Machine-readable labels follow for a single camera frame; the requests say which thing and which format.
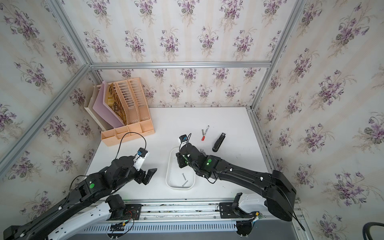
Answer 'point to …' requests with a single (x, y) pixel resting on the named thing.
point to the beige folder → (103, 124)
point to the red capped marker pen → (204, 136)
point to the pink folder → (102, 110)
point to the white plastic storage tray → (176, 177)
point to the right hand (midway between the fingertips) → (180, 153)
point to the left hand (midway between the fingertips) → (151, 166)
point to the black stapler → (218, 142)
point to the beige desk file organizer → (127, 100)
